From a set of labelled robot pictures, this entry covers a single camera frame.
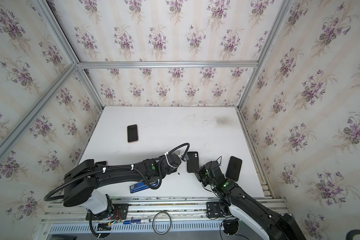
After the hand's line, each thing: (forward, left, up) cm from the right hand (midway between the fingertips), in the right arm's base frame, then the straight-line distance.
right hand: (190, 171), depth 82 cm
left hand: (+7, +9, +6) cm, 13 cm away
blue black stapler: (-7, +27, -2) cm, 27 cm away
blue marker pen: (-22, +27, -3) cm, 35 cm away
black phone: (+5, -28, -8) cm, 29 cm away
